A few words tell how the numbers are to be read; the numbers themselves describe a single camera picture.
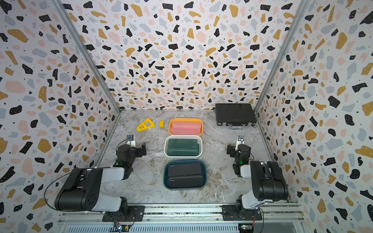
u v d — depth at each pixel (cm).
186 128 103
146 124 113
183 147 96
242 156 73
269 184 45
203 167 86
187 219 73
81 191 44
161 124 113
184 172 86
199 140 97
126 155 71
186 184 80
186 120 111
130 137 80
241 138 83
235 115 120
